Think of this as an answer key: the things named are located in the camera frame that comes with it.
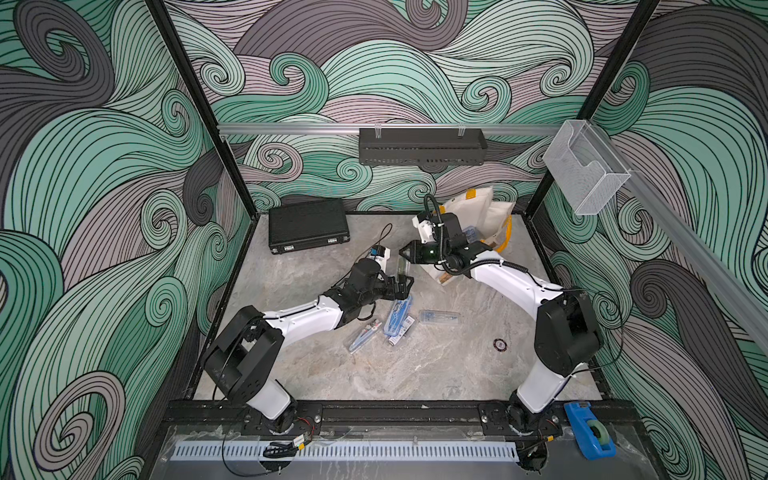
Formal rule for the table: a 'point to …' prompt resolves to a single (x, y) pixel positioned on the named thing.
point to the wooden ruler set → (444, 277)
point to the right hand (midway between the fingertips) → (398, 252)
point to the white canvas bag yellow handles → (492, 220)
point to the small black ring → (499, 344)
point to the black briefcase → (305, 226)
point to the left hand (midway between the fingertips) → (402, 275)
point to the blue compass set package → (398, 312)
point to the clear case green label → (403, 267)
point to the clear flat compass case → (439, 316)
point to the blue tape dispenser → (591, 433)
